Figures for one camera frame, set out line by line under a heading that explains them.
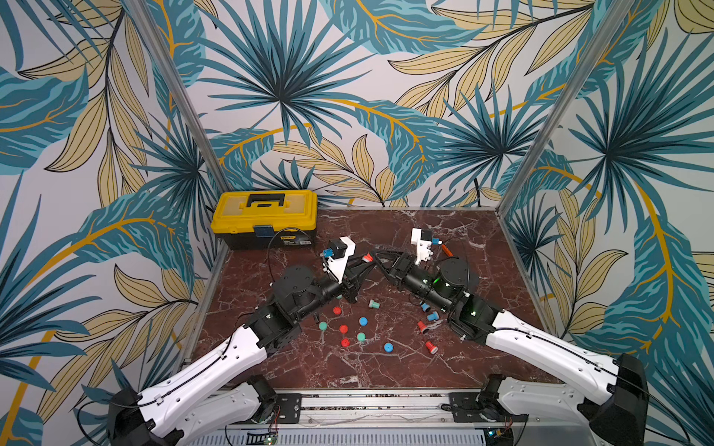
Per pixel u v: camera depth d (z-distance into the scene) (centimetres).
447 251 106
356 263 63
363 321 90
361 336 86
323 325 88
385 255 61
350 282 56
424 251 61
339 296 93
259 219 95
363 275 60
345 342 86
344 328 88
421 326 87
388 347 84
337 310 92
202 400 43
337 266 54
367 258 62
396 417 73
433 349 82
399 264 58
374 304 91
